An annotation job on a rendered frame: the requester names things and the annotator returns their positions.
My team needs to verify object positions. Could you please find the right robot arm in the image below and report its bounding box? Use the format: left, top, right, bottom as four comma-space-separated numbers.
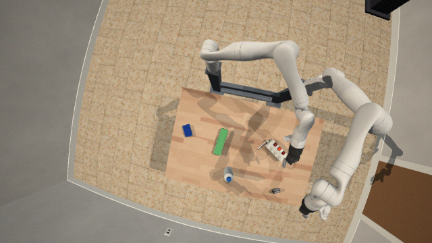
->
200, 39, 315, 140

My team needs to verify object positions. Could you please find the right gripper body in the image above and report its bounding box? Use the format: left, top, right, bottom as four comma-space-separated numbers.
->
283, 134, 306, 164

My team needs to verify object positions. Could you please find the white bottle with blue cap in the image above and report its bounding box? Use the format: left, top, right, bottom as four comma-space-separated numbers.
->
224, 167, 234, 182

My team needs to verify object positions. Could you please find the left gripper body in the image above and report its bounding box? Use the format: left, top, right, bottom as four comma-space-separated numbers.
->
299, 194, 331, 221

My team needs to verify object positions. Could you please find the grey power strip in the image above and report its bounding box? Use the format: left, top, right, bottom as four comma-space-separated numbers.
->
258, 139, 288, 162

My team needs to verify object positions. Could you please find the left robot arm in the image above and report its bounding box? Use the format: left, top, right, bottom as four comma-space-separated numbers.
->
304, 67, 393, 208

